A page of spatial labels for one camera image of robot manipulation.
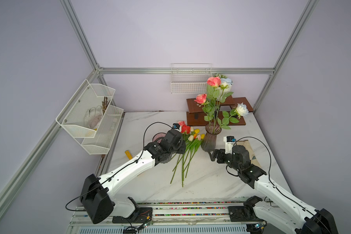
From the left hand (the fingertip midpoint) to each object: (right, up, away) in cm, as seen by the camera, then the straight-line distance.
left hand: (182, 145), depth 78 cm
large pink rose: (0, +13, +29) cm, 32 cm away
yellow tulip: (+11, +6, +28) cm, 31 cm away
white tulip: (+6, +2, +22) cm, 23 cm away
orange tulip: (+10, +3, +23) cm, 25 cm away
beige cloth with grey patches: (+47, -12, +14) cm, 50 cm away
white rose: (+31, +19, -5) cm, 36 cm away
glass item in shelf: (-48, +15, -2) cm, 51 cm away
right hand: (+19, -4, +4) cm, 20 cm away
